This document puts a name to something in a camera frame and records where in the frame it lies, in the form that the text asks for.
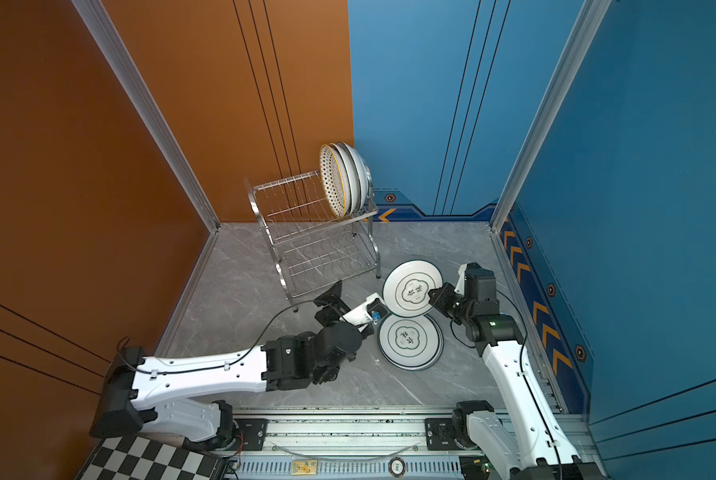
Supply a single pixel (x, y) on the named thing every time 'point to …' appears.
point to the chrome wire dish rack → (313, 248)
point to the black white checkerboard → (148, 458)
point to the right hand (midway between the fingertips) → (427, 291)
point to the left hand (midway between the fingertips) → (350, 294)
